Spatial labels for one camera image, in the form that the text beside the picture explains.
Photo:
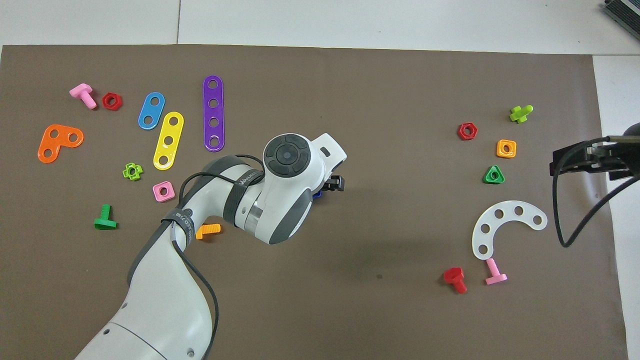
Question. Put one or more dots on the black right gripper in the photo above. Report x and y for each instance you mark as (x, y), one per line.
(622, 157)

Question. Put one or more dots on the blue triangle-head toy screw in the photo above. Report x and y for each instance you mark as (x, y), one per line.
(317, 194)

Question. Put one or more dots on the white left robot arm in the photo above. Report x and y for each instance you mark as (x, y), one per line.
(165, 310)

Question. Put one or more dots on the lime cross-head toy screw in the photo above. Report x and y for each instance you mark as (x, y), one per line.
(520, 115)

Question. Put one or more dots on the orange square toy nut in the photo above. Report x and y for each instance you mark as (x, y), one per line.
(499, 148)

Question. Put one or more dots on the green triangular toy nut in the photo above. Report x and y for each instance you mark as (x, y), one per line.
(487, 180)

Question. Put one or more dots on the orange toy screw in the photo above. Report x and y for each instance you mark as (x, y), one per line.
(212, 228)

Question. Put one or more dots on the red hexagonal toy nut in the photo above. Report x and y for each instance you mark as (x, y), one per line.
(105, 102)
(460, 132)

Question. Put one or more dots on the red toy screw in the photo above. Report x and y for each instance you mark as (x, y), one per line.
(454, 275)

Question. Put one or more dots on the pink toy screw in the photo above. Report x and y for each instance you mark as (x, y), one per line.
(82, 93)
(496, 279)

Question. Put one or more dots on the pink square toy nut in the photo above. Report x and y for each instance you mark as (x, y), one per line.
(170, 196)

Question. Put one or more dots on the green cross-shaped toy nut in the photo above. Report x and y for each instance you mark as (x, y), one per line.
(127, 173)

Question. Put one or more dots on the green toy screw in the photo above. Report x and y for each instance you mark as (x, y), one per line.
(105, 224)

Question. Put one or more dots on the white curved toy plate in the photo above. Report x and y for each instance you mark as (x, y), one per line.
(508, 212)

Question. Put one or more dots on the brown table mat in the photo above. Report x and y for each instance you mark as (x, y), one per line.
(400, 300)

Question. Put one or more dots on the purple four-hole toy strip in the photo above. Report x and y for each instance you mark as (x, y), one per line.
(213, 112)

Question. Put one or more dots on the black ribbed device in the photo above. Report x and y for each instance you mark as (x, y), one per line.
(625, 12)

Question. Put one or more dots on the yellow three-hole toy strip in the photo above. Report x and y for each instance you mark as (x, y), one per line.
(171, 131)

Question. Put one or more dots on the blue two-hole toy strip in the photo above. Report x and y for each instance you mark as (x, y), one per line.
(151, 110)

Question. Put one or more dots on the orange angled toy plate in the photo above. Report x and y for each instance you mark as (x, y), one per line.
(63, 136)

